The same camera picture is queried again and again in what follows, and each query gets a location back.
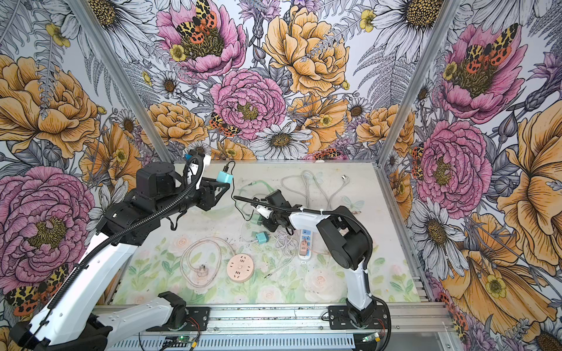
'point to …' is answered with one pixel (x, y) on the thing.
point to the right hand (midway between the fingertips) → (268, 222)
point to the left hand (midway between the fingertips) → (222, 192)
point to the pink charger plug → (303, 251)
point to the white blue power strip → (306, 235)
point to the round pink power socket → (240, 268)
